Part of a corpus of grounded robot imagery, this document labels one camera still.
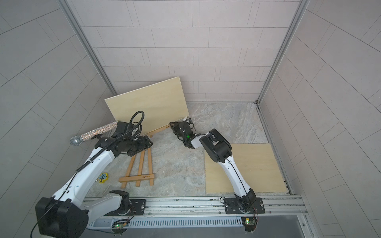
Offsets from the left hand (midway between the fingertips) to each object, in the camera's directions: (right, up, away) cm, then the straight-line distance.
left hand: (151, 143), depth 80 cm
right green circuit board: (+50, -35, -11) cm, 62 cm away
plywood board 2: (+59, -14, +5) cm, 61 cm away
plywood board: (+4, +22, +5) cm, 23 cm away
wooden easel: (-5, +3, +14) cm, 15 cm away
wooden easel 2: (0, -17, -2) cm, 17 cm away
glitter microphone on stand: (-31, +4, -12) cm, 33 cm away
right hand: (+6, +10, +21) cm, 24 cm away
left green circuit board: (-8, -33, -16) cm, 37 cm away
